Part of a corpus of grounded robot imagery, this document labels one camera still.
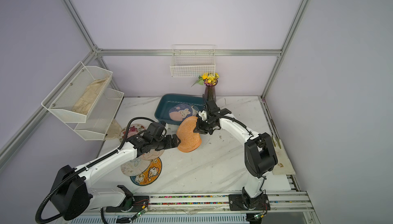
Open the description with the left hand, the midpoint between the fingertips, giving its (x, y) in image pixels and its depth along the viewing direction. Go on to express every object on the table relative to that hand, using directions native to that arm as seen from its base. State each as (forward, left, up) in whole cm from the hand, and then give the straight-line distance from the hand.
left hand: (174, 144), depth 83 cm
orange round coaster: (+2, -9, 0) cm, 9 cm away
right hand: (+6, -9, +3) cm, 11 cm away
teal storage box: (+40, +12, -8) cm, 42 cm away
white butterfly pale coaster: (-8, +23, -11) cm, 27 cm away
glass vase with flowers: (+39, -21, +13) cm, 46 cm away
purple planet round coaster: (+30, 0, -8) cm, 31 cm away
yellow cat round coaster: (-13, +13, -11) cm, 21 cm away
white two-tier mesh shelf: (+12, +49, 0) cm, 50 cm away
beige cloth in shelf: (+13, +44, +19) cm, 50 cm away
